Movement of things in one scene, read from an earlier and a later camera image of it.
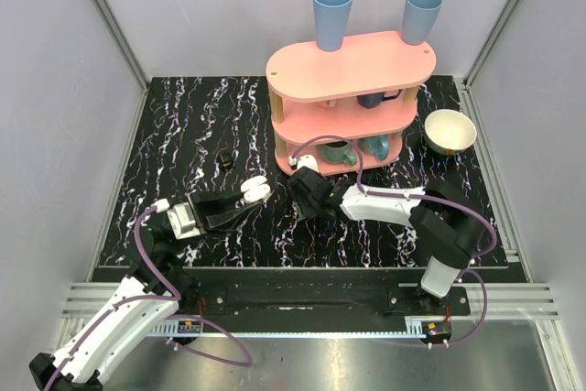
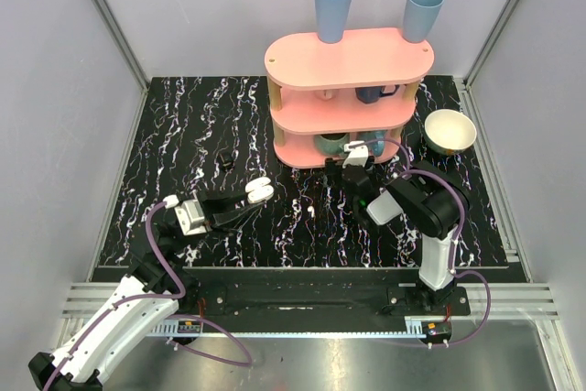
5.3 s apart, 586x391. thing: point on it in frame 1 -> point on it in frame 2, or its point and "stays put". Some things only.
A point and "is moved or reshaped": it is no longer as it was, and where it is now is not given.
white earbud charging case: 255,188 is moved or reshaped
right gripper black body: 304,207 -> 367,172
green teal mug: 338,152 stays put
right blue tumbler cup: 420,9 stays put
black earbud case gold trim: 224,160 stays put
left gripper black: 198,213 stays put
